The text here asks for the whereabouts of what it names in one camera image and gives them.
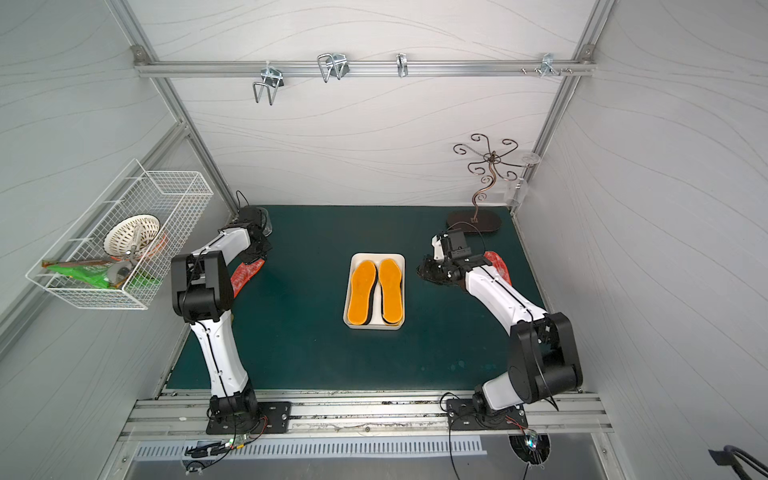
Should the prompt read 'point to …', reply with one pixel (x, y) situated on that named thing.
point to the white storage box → (376, 294)
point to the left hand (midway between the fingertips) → (259, 251)
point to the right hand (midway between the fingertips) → (420, 268)
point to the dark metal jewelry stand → (484, 221)
